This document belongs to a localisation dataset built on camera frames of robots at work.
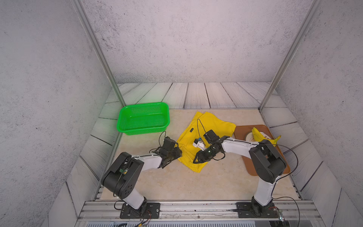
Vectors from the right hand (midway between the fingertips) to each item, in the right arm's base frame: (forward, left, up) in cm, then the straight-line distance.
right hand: (196, 162), depth 86 cm
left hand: (+7, +9, -2) cm, 12 cm away
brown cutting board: (+25, -33, -4) cm, 42 cm away
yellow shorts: (+34, -6, -4) cm, 35 cm away
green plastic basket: (+38, +41, -3) cm, 55 cm away
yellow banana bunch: (+18, -42, +1) cm, 46 cm away
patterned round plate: (+20, -38, -4) cm, 43 cm away
